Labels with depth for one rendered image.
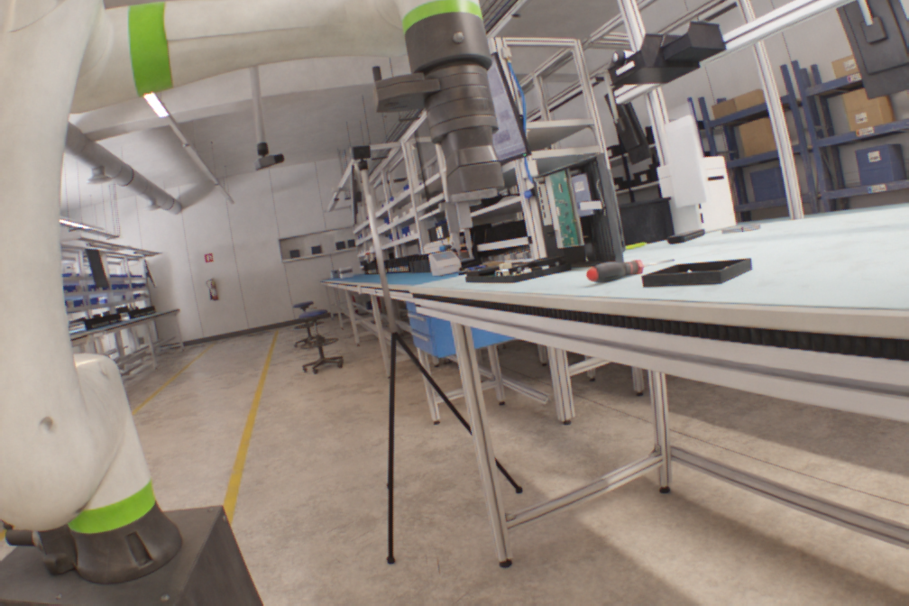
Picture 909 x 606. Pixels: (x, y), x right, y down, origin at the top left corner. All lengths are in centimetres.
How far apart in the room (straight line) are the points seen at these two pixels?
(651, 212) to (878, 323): 111
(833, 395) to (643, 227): 105
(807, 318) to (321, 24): 59
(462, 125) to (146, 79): 37
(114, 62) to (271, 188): 1169
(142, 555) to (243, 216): 1172
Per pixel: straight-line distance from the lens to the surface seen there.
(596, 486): 181
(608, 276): 69
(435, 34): 54
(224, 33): 62
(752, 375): 45
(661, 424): 192
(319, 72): 646
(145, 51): 61
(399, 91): 52
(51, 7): 47
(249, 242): 1212
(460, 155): 51
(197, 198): 1242
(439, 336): 251
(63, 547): 68
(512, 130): 231
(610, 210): 92
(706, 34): 139
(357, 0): 67
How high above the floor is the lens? 109
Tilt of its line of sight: 2 degrees down
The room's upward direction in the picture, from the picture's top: 11 degrees counter-clockwise
